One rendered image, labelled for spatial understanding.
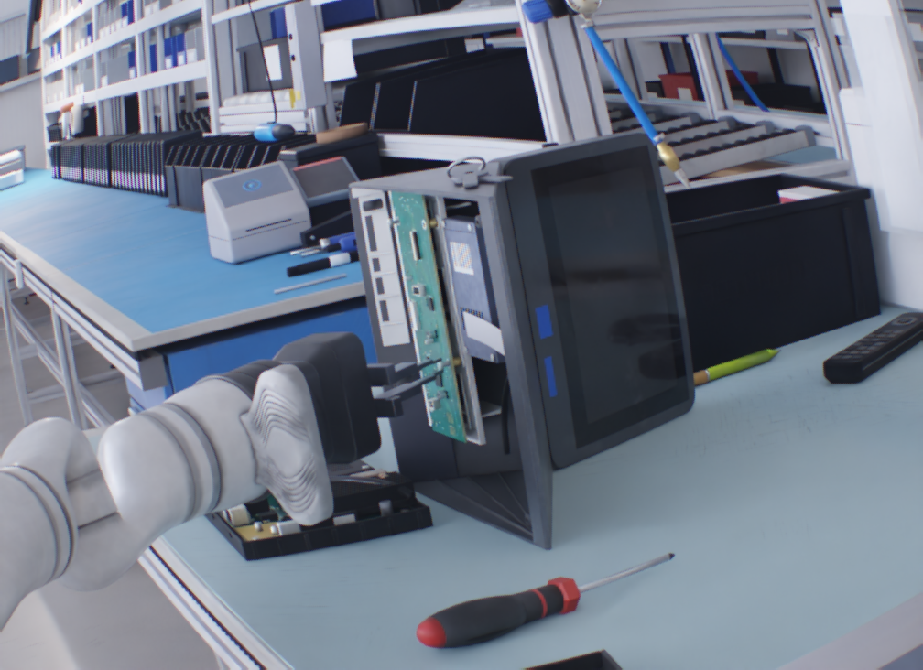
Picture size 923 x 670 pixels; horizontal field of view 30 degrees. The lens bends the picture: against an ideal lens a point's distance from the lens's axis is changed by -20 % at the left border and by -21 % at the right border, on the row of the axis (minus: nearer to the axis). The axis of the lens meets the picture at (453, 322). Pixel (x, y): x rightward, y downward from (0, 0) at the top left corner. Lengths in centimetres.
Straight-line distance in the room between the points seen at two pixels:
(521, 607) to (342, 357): 26
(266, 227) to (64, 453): 236
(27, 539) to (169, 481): 21
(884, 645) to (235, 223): 292
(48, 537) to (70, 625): 366
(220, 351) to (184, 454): 175
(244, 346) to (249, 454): 172
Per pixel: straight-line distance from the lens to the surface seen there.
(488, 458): 140
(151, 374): 284
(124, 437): 111
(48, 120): 946
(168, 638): 442
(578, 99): 292
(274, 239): 338
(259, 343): 287
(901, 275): 170
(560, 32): 291
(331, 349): 124
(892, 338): 152
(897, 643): 50
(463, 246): 127
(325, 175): 348
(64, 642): 446
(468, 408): 133
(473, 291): 127
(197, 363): 285
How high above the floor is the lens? 134
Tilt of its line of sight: 10 degrees down
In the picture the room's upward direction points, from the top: 10 degrees counter-clockwise
